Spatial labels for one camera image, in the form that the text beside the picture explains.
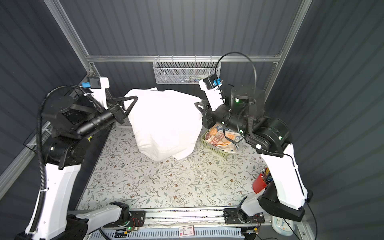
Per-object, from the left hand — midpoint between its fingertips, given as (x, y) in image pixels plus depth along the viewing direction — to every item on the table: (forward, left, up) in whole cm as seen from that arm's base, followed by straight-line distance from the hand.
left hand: (135, 96), depth 50 cm
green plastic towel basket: (+8, -33, -49) cm, 59 cm away
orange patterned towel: (+13, -39, -44) cm, 60 cm away
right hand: (-4, -21, 0) cm, 22 cm away
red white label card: (-34, -14, -53) cm, 64 cm away
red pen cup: (-13, -57, -56) cm, 81 cm away
